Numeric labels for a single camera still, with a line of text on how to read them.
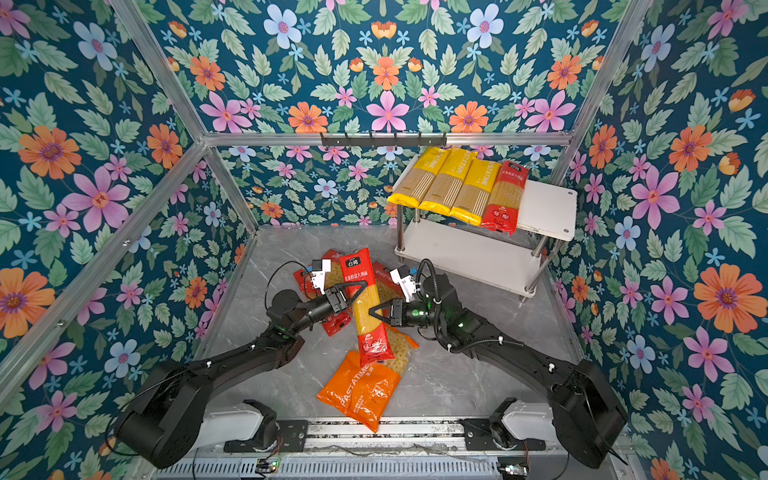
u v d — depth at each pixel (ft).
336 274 2.51
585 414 1.32
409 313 2.15
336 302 2.25
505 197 2.52
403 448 2.40
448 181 2.67
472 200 2.52
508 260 3.35
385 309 2.30
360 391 2.52
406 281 2.27
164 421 1.36
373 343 2.23
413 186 2.63
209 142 3.05
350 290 2.38
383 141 3.04
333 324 2.98
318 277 2.37
